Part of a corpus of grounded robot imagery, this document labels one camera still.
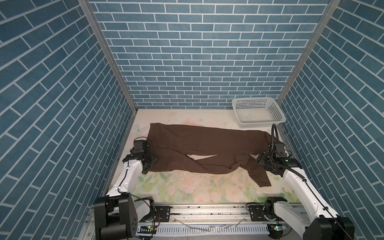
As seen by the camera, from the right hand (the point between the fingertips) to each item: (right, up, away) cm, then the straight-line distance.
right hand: (261, 160), depth 84 cm
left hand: (-62, -1, +3) cm, 62 cm away
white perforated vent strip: (-30, -29, -13) cm, 44 cm away
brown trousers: (-32, +4, +15) cm, 35 cm away
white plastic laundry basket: (+12, +30, +36) cm, 49 cm away
